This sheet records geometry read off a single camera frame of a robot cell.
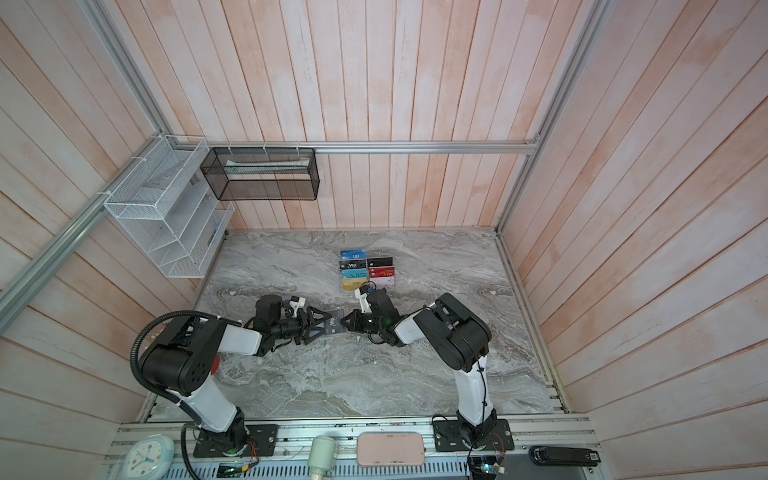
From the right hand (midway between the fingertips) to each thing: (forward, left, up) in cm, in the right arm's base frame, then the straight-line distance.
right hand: (340, 322), depth 94 cm
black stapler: (-34, -56, +3) cm, 66 cm away
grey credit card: (+3, +1, 0) cm, 3 cm away
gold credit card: (+14, -3, +1) cm, 14 cm away
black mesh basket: (+44, +30, +25) cm, 59 cm away
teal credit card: (+17, -4, +4) cm, 18 cm away
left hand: (-3, +3, +3) cm, 5 cm away
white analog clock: (-38, +41, +3) cm, 56 cm away
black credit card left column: (+19, -3, +6) cm, 20 cm away
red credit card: (+17, -13, +4) cm, 22 cm away
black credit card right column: (+20, -12, +6) cm, 24 cm away
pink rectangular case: (-34, -16, 0) cm, 38 cm away
